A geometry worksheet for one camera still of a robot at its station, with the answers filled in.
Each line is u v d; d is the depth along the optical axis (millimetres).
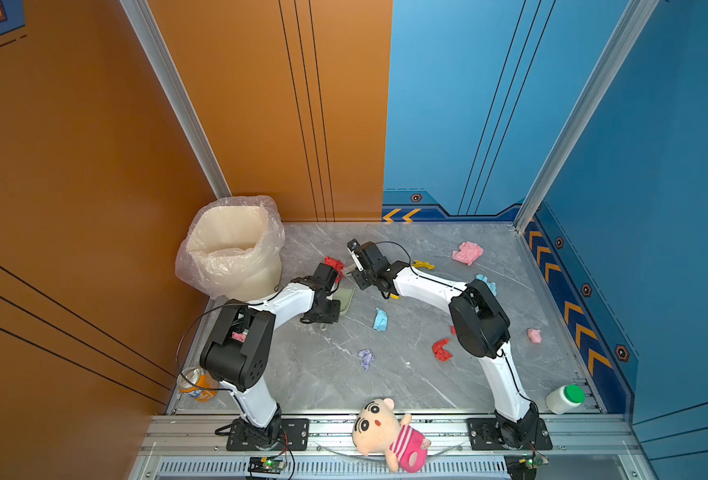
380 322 916
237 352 470
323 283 765
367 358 847
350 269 1009
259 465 717
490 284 1005
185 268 788
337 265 1046
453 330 580
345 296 994
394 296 720
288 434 736
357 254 776
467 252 1085
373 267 756
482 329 557
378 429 669
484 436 725
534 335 888
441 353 856
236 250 786
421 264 1073
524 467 706
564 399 710
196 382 710
